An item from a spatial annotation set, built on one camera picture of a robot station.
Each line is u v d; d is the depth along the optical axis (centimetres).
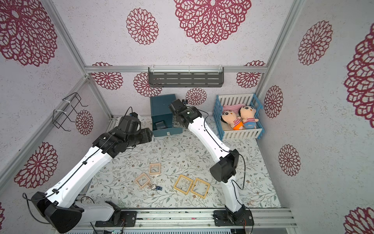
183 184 85
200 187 84
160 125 95
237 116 106
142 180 87
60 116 73
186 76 94
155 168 92
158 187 83
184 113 56
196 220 75
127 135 54
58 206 38
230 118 103
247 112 102
